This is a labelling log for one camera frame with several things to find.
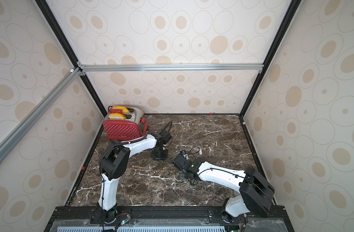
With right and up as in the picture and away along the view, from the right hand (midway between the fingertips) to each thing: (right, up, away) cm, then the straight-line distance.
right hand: (184, 173), depth 84 cm
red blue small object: (+26, +39, +41) cm, 62 cm away
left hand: (-11, +6, +9) cm, 15 cm away
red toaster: (-38, +29, +8) cm, 49 cm away
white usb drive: (+12, +10, +13) cm, 20 cm away
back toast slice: (-39, +38, +11) cm, 56 cm away
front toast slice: (-43, +34, +7) cm, 55 cm away
